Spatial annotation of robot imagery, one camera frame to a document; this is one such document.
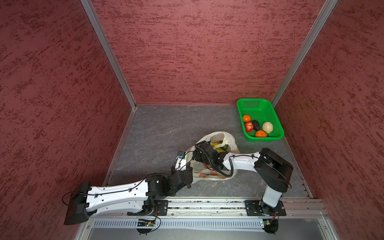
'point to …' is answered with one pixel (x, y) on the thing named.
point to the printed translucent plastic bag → (223, 142)
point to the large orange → (260, 134)
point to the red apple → (249, 126)
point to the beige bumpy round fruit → (267, 127)
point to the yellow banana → (214, 144)
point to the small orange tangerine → (246, 118)
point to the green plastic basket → (260, 109)
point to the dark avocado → (256, 125)
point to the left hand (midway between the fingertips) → (189, 166)
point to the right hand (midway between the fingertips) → (194, 158)
